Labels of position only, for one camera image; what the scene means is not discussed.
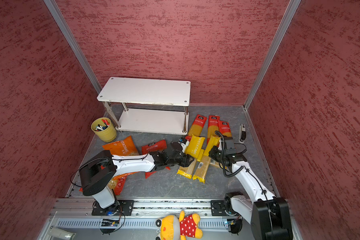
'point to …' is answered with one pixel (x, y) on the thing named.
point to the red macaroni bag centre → (154, 147)
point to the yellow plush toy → (171, 227)
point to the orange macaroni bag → (125, 146)
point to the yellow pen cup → (108, 135)
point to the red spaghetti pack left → (196, 127)
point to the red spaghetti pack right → (224, 128)
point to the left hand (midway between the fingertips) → (190, 160)
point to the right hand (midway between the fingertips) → (207, 154)
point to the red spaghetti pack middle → (213, 126)
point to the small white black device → (242, 133)
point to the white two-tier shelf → (156, 106)
